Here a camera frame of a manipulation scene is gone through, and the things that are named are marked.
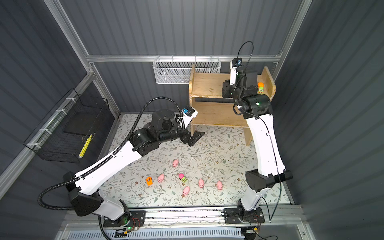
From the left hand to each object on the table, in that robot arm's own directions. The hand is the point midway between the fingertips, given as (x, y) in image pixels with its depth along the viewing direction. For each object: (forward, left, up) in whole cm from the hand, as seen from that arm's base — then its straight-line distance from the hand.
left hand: (198, 125), depth 65 cm
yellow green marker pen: (-1, +53, -9) cm, 54 cm away
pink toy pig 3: (-13, -2, -35) cm, 37 cm away
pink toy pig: (0, +13, -35) cm, 37 cm away
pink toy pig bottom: (-16, +7, -36) cm, 40 cm away
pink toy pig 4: (-15, -12, -35) cm, 40 cm away
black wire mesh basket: (+5, +65, -9) cm, 65 cm away
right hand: (+13, -15, +13) cm, 24 cm away
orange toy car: (-10, +28, -35) cm, 46 cm away
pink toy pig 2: (-9, +22, -35) cm, 42 cm away
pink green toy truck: (-10, +9, -34) cm, 37 cm away
